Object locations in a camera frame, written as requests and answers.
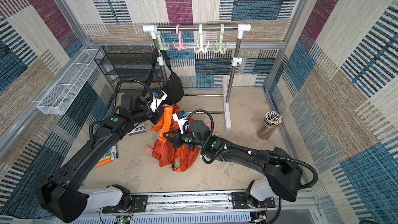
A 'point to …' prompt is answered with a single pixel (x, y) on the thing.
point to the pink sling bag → (148, 149)
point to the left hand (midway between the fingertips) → (166, 106)
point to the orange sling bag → (179, 159)
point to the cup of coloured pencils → (270, 124)
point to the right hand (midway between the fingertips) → (166, 136)
